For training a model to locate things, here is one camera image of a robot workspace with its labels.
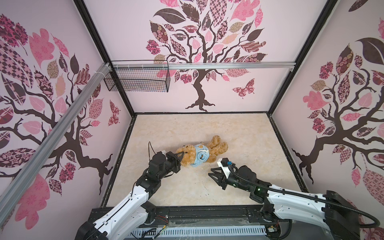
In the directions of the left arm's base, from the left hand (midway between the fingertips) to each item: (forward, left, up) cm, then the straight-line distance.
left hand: (187, 154), depth 77 cm
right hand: (-8, -12, -3) cm, 15 cm away
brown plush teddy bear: (+8, -16, -5) cm, 19 cm away
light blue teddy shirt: (-1, -8, +2) cm, 8 cm away
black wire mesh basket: (+71, +42, -1) cm, 82 cm away
